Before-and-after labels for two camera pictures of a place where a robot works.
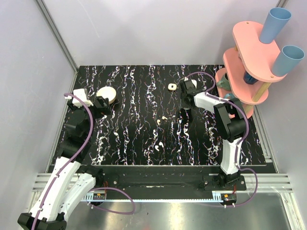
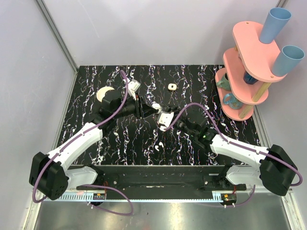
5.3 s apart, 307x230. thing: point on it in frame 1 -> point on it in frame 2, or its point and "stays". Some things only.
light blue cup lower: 287,60 stays
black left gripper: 98,105 -> 138,107
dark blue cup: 248,79 stays
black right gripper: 184,95 -> 176,112
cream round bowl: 107,92 stays
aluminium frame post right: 281,3 stays
